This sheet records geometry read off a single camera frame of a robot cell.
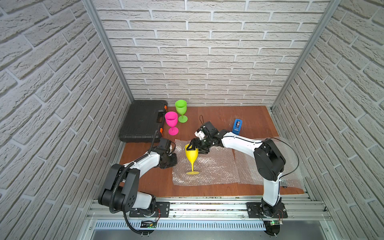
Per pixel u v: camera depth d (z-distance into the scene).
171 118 0.93
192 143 0.79
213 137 0.71
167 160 0.77
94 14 0.72
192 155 0.82
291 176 0.67
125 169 0.45
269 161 0.50
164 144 0.73
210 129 0.73
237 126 1.03
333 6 0.69
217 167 0.88
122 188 0.43
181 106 1.00
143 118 1.04
